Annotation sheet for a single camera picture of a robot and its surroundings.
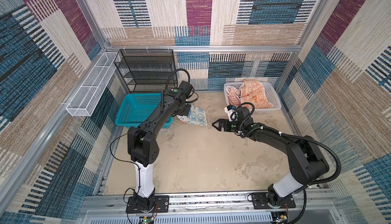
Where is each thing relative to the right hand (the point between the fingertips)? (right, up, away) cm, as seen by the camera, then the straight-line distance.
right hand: (218, 126), depth 89 cm
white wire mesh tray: (-78, +15, +2) cm, 80 cm away
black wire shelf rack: (-47, +36, +19) cm, 63 cm away
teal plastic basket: (-56, +10, +22) cm, 61 cm away
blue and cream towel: (-13, +6, +12) cm, 19 cm away
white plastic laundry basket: (+40, +20, +17) cm, 48 cm away
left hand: (-20, +10, -2) cm, 23 cm away
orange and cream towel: (+28, +23, +22) cm, 43 cm away
